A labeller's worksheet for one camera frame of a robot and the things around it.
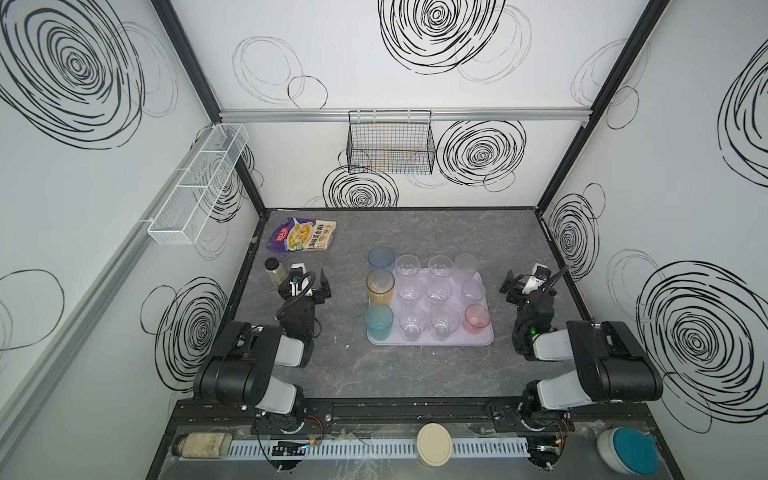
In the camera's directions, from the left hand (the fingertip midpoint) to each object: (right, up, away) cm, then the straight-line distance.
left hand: (304, 272), depth 87 cm
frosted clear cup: (+50, +1, +9) cm, 51 cm away
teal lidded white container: (+77, -36, -24) cm, 88 cm away
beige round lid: (+35, -35, -23) cm, 54 cm away
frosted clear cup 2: (+52, -7, +6) cm, 52 cm away
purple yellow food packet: (-10, +12, +24) cm, 29 cm away
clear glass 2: (+40, -6, +3) cm, 41 cm away
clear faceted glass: (+31, +1, +12) cm, 33 cm away
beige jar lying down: (-17, -37, -21) cm, 45 cm away
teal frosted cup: (+22, -13, -2) cm, 26 cm away
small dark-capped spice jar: (-11, 0, +5) cm, 12 cm away
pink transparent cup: (+51, -14, +1) cm, 53 cm away
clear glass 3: (+32, -15, 0) cm, 35 cm away
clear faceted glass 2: (+32, -7, +4) cm, 33 cm away
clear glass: (+42, +1, +11) cm, 44 cm away
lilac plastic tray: (+38, -12, +1) cm, 40 cm away
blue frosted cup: (+23, +4, +2) cm, 23 cm away
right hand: (+67, -1, +1) cm, 67 cm away
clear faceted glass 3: (+41, -15, +2) cm, 44 cm away
